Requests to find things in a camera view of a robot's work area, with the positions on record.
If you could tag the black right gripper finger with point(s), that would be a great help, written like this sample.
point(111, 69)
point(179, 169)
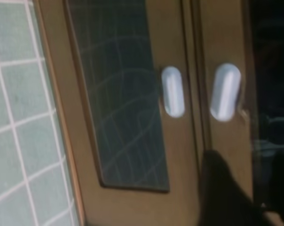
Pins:
point(222, 201)

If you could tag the brown cardboard drawer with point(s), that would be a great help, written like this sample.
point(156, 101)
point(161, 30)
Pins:
point(131, 164)
point(250, 35)

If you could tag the cyan checkered tablecloth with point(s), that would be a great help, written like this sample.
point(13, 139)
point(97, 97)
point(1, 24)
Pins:
point(35, 186)

